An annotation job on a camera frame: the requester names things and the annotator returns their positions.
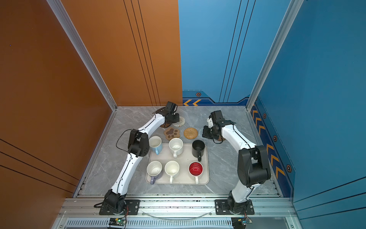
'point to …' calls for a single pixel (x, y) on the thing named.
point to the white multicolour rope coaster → (181, 122)
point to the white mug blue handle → (156, 144)
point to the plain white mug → (172, 168)
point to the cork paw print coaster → (170, 133)
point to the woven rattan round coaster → (190, 133)
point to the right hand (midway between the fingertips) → (202, 134)
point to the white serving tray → (185, 169)
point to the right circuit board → (240, 223)
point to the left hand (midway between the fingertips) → (178, 117)
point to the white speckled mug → (176, 146)
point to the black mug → (198, 149)
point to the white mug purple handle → (154, 169)
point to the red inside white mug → (195, 169)
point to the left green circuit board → (116, 221)
